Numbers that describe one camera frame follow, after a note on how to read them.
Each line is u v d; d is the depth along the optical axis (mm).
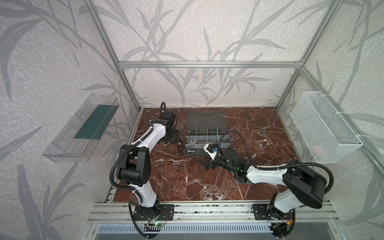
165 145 971
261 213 737
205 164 707
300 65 941
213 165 712
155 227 720
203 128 1040
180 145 981
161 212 725
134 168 474
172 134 862
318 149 749
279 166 502
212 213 752
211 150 669
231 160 624
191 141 966
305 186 437
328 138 621
